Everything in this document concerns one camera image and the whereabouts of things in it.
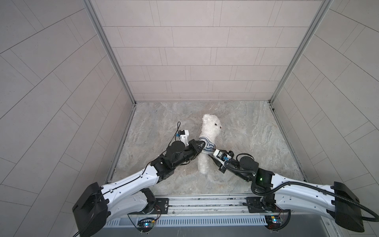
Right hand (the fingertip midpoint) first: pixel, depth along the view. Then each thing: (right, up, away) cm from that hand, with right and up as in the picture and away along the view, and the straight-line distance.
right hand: (211, 154), depth 70 cm
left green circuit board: (-30, -30, -5) cm, 42 cm away
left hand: (0, +5, -1) cm, 5 cm away
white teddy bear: (+1, +14, +6) cm, 15 cm away
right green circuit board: (+29, -31, -2) cm, 43 cm away
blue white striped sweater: (-1, +4, +1) cm, 4 cm away
